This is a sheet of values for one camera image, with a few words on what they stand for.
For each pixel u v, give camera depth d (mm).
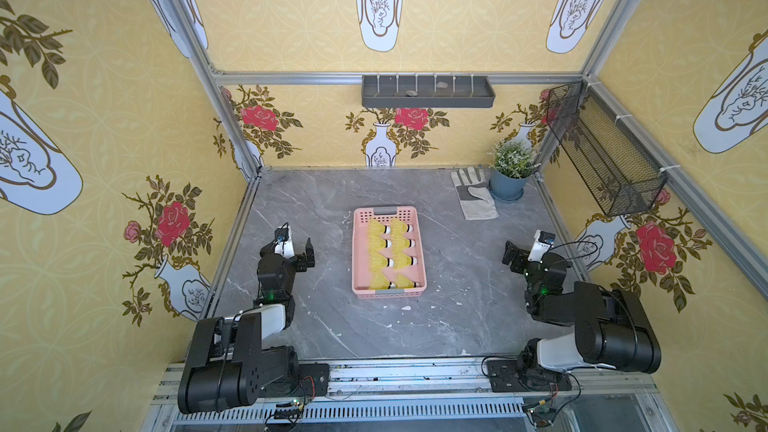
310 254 821
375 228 988
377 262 915
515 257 844
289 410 720
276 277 673
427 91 908
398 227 1000
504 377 734
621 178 818
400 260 905
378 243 957
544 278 710
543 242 788
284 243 749
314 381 725
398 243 938
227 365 416
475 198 1108
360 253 976
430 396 728
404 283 862
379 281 870
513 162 1005
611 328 448
